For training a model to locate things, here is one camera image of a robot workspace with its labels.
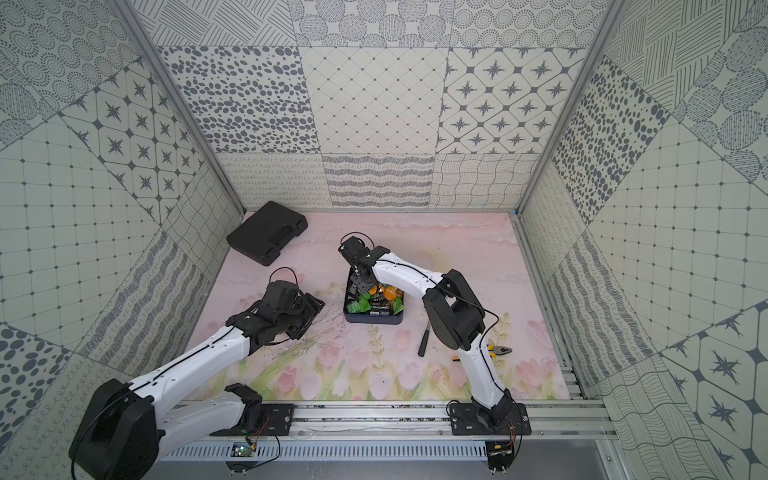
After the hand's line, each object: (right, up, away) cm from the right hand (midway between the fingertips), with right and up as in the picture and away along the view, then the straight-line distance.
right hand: (374, 277), depth 95 cm
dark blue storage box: (-3, -12, -5) cm, 13 cm away
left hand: (-14, -6, -10) cm, 19 cm away
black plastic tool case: (-42, +14, +10) cm, 45 cm away
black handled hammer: (+15, -19, -8) cm, 25 cm away
